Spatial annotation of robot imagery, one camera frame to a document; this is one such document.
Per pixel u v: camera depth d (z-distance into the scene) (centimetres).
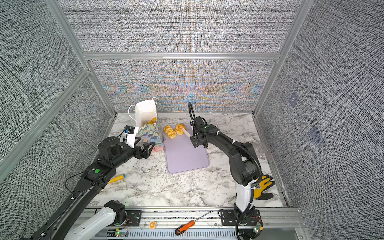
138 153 62
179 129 103
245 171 50
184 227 70
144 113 94
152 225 70
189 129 98
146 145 63
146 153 64
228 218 73
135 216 73
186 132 93
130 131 60
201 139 68
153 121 102
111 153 53
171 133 103
